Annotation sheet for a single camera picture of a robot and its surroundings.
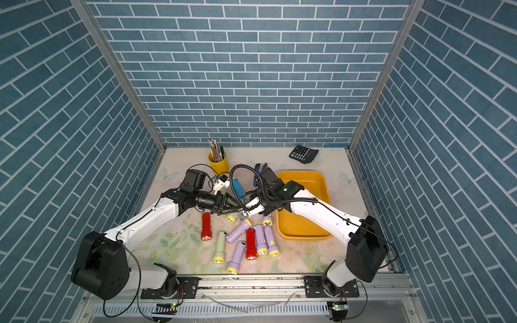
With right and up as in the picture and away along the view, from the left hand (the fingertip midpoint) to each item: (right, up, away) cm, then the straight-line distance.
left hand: (241, 210), depth 74 cm
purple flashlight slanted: (0, -9, +13) cm, 16 cm away
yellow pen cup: (-15, +16, +29) cm, 36 cm away
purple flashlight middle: (+7, -17, +7) cm, 19 cm away
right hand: (+5, +4, +7) cm, 9 cm away
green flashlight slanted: (+1, +1, -8) cm, 8 cm away
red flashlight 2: (+3, -18, +7) cm, 19 cm away
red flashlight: (-17, -12, +11) cm, 24 cm away
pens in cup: (-16, +23, +29) cm, 40 cm away
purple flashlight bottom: (-3, -22, +2) cm, 22 cm away
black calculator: (+31, +23, +42) cm, 56 cm away
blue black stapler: (+5, +16, +35) cm, 39 cm away
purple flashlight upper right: (+10, -8, +15) cm, 20 cm away
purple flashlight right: (+12, -17, +6) cm, 22 cm away
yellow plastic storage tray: (+20, -11, +17) cm, 28 cm away
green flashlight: (-6, -7, +15) cm, 18 cm away
